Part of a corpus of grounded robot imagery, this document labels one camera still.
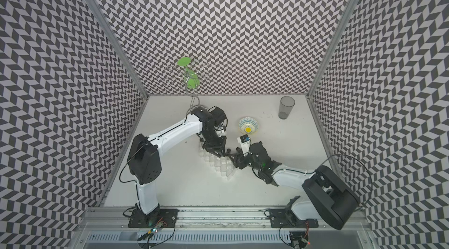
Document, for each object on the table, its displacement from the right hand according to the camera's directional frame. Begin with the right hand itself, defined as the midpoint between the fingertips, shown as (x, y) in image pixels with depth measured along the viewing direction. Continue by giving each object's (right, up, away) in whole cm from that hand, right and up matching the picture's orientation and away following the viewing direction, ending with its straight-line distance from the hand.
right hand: (234, 156), depth 86 cm
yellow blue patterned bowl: (+8, +14, +16) cm, 23 cm away
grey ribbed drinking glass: (+30, +25, +12) cm, 40 cm away
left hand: (-5, +2, -7) cm, 9 cm away
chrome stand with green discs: (-23, +40, 0) cm, 46 cm away
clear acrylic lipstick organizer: (-5, -5, +3) cm, 7 cm away
